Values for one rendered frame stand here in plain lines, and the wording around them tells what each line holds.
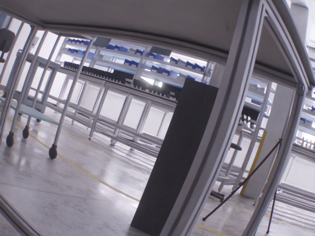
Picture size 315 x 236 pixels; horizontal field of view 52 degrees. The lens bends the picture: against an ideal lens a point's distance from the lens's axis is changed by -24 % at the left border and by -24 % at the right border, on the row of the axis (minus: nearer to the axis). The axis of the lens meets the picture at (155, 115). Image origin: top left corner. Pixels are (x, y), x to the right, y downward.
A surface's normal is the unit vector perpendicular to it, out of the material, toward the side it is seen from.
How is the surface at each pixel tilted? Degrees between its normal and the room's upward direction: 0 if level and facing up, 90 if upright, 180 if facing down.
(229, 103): 90
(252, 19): 90
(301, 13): 90
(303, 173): 90
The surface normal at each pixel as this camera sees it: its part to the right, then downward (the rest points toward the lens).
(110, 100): -0.51, -0.20
